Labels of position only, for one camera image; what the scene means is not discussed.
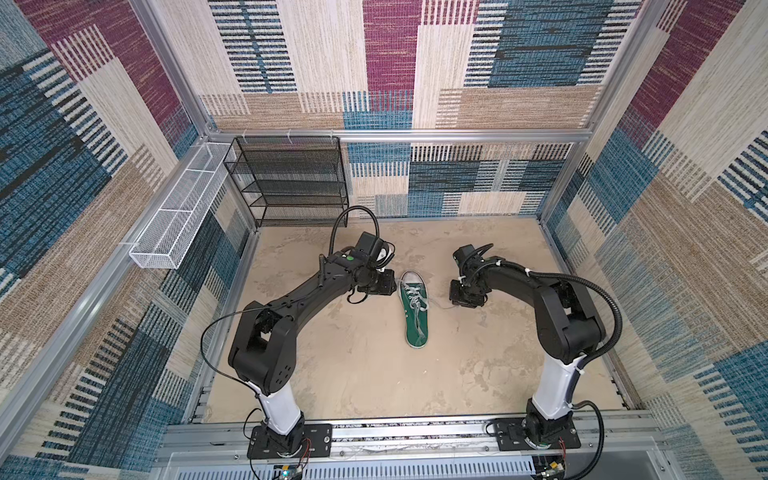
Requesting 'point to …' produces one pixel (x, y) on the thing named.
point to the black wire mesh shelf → (299, 180)
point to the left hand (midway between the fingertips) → (393, 283)
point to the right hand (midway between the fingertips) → (458, 304)
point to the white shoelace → (415, 301)
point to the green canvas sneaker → (416, 332)
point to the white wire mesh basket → (172, 230)
